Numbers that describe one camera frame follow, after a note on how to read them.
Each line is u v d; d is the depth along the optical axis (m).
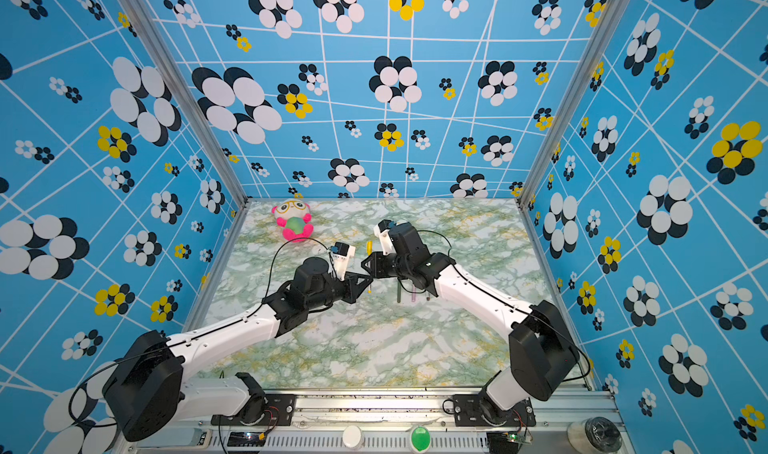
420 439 0.62
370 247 0.79
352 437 0.64
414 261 0.62
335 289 0.69
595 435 0.62
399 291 0.95
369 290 0.79
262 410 0.71
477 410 0.65
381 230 0.75
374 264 0.70
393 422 0.72
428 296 0.60
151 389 0.41
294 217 1.06
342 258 0.72
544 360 0.42
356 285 0.70
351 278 0.71
